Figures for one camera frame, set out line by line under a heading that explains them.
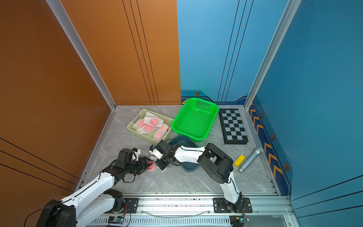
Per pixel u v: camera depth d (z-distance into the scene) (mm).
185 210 727
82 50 852
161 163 786
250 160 875
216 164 497
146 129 987
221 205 725
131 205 740
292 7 697
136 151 823
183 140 937
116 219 721
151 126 991
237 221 706
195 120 1102
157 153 802
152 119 965
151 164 806
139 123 1021
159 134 947
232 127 1029
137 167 741
